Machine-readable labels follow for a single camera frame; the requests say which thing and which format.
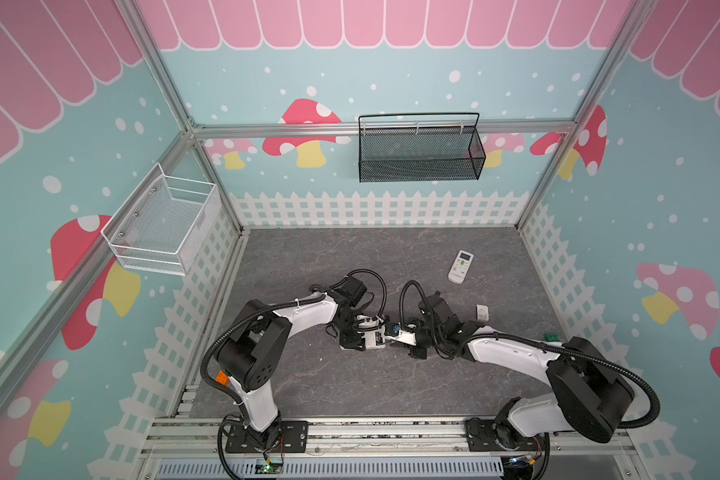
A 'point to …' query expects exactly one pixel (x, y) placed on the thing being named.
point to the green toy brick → (551, 337)
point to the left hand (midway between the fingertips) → (358, 339)
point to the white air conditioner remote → (460, 266)
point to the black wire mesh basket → (420, 146)
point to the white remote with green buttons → (374, 339)
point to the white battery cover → (482, 312)
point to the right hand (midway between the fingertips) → (393, 335)
